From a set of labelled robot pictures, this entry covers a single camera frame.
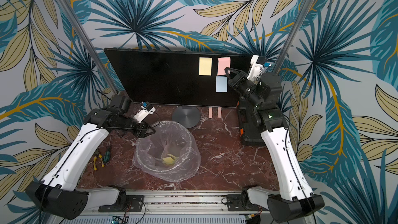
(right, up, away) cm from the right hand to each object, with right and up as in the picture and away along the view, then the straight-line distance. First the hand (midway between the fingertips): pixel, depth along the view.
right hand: (224, 68), depth 58 cm
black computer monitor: (-28, +5, +45) cm, 53 cm away
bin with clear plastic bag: (-24, -39, +22) cm, 51 cm away
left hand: (-32, -26, +14) cm, 44 cm away
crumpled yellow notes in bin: (-26, -43, +24) cm, 55 cm away
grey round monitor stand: (-18, -21, +50) cm, 56 cm away
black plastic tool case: (+21, -26, +35) cm, 48 cm away
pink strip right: (+2, -17, +32) cm, 37 cm away
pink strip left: (-3, -18, +35) cm, 39 cm away
